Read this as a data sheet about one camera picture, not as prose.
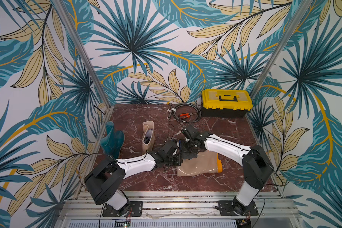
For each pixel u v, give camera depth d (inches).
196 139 25.3
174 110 45.2
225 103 40.3
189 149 30.2
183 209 29.5
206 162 33.7
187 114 44.7
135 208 29.0
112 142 27.8
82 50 33.0
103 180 17.5
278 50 33.2
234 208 26.0
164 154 26.1
